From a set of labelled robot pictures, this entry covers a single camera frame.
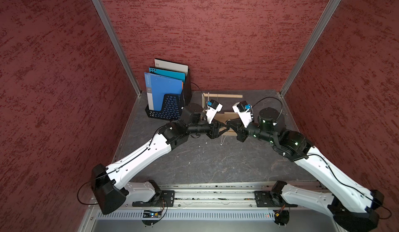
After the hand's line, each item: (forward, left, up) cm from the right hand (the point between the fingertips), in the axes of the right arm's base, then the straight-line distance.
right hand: (227, 125), depth 64 cm
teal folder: (+39, +28, -4) cm, 48 cm away
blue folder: (+31, +37, -5) cm, 48 cm away
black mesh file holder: (+23, +28, -12) cm, 38 cm away
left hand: (-1, +1, -2) cm, 3 cm away
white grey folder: (+49, +30, -4) cm, 58 cm away
